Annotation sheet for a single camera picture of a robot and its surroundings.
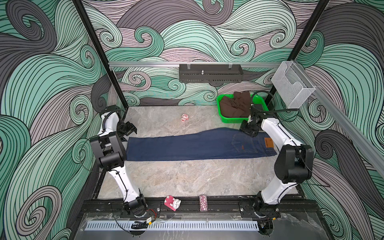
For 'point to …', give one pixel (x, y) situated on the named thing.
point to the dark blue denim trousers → (218, 144)
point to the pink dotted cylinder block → (203, 204)
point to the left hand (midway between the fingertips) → (131, 133)
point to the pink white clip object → (171, 202)
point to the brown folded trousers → (239, 106)
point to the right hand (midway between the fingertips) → (242, 130)
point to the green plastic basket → (255, 99)
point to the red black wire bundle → (138, 225)
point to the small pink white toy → (184, 117)
